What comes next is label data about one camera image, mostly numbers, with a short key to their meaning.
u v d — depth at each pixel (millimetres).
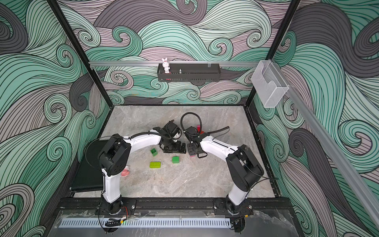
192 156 903
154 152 899
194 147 646
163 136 667
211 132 675
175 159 900
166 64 892
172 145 798
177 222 698
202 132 853
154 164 872
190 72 952
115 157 501
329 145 520
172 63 942
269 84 775
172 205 745
